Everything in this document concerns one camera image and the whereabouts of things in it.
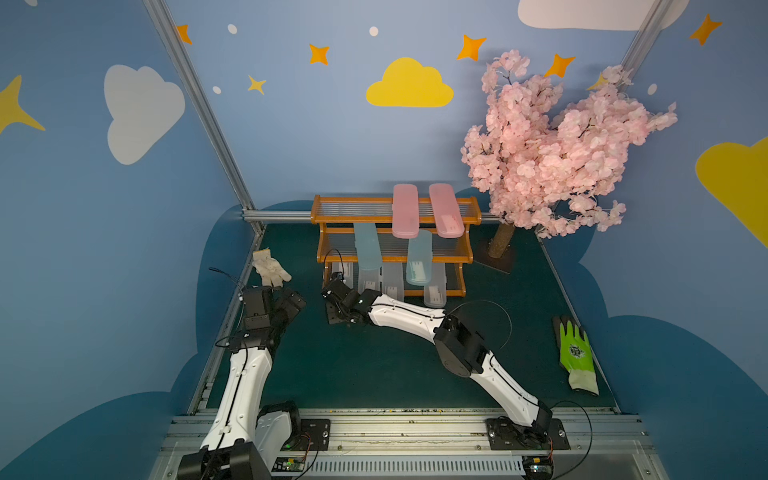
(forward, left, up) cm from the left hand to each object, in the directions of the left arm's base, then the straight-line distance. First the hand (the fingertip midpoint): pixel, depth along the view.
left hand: (291, 300), depth 84 cm
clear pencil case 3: (+16, -29, -12) cm, 35 cm away
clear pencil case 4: (+10, -43, -11) cm, 46 cm away
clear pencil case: (+20, -13, -11) cm, 26 cm away
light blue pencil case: (+19, -21, +2) cm, 28 cm away
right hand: (+4, -11, -10) cm, 15 cm away
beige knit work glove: (+21, +17, -14) cm, 30 cm away
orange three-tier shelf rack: (+18, -12, +16) cm, 27 cm away
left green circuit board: (-37, -5, -15) cm, 40 cm away
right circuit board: (-36, -66, -16) cm, 77 cm away
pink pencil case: (+21, -32, +16) cm, 41 cm away
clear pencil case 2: (+15, -21, -10) cm, 28 cm away
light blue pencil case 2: (+12, -37, +3) cm, 39 cm away
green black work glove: (-9, -84, -12) cm, 86 cm away
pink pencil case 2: (+17, -44, +16) cm, 50 cm away
